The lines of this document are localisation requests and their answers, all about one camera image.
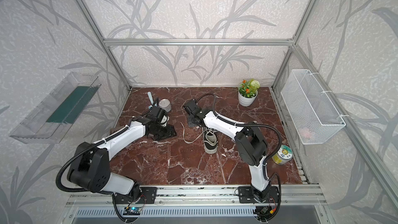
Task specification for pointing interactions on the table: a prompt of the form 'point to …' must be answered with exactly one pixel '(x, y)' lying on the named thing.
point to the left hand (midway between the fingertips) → (175, 130)
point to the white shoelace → (201, 134)
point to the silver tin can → (165, 103)
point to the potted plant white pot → (247, 92)
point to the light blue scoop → (151, 99)
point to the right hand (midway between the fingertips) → (193, 115)
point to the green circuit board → (132, 211)
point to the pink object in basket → (305, 133)
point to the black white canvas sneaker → (210, 140)
